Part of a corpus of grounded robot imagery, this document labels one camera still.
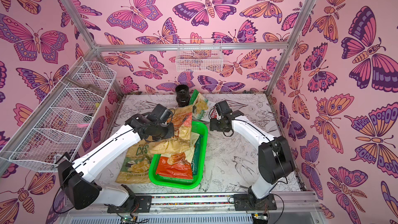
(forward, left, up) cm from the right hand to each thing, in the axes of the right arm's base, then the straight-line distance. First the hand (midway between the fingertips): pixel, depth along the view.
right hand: (212, 127), depth 89 cm
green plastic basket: (+2, +9, -3) cm, 9 cm away
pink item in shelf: (-10, +62, +16) cm, 64 cm away
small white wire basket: (+37, +8, +23) cm, 45 cm away
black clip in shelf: (-24, +62, +15) cm, 68 cm away
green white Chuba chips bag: (+22, +8, -8) cm, 25 cm away
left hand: (-9, +19, +8) cm, 22 cm away
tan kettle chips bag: (-12, +16, +7) cm, 21 cm away
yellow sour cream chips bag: (-21, +42, -10) cm, 48 cm away
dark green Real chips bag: (-18, +8, -8) cm, 22 cm away
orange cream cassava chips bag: (-20, +19, -6) cm, 28 cm away
